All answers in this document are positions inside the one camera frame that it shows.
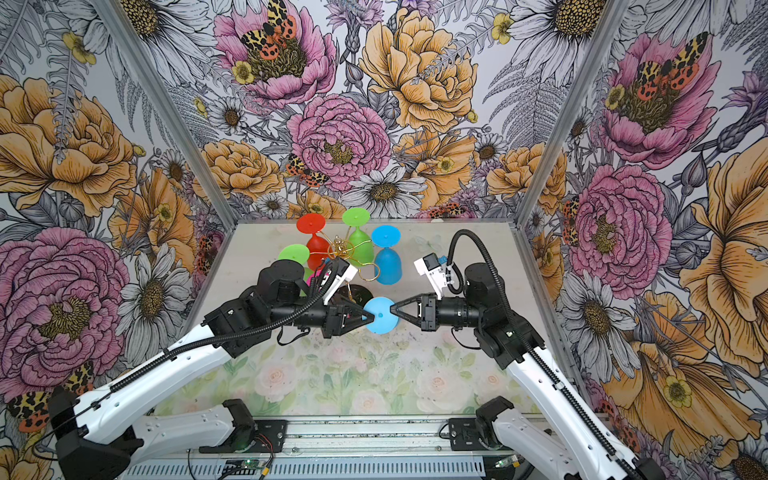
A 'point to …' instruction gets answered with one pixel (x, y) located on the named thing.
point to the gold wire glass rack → (340, 248)
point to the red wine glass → (319, 249)
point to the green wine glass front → (299, 253)
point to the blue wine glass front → (385, 322)
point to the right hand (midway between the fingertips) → (394, 321)
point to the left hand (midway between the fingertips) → (368, 326)
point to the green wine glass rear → (361, 250)
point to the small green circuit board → (254, 464)
